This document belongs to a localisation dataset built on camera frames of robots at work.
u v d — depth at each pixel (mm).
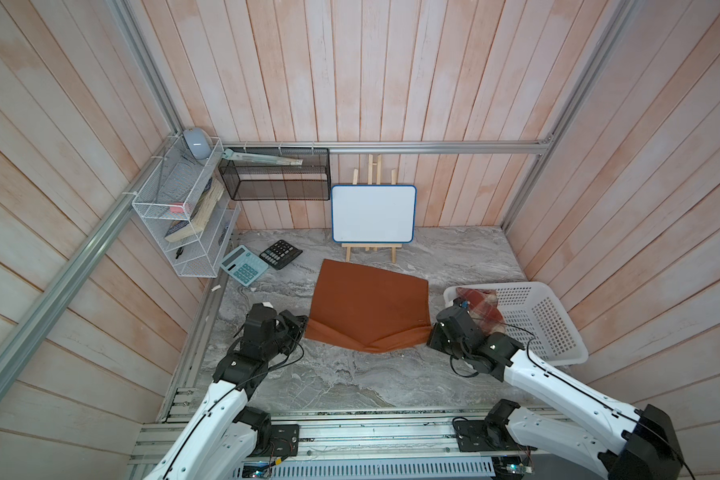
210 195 850
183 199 767
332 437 752
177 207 727
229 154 903
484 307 858
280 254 1105
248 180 1048
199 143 831
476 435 733
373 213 1006
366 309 988
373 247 1069
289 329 685
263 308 742
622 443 408
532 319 944
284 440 733
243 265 1073
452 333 626
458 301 744
